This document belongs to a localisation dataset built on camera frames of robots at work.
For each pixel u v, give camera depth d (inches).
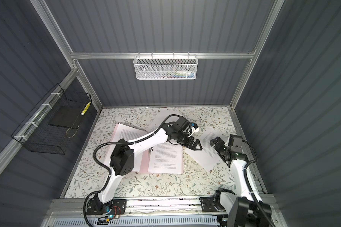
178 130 27.5
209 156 36.6
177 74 36.1
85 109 32.0
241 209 15.5
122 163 21.1
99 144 39.0
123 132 36.9
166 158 35.9
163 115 46.9
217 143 30.0
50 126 28.4
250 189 17.1
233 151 24.7
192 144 29.6
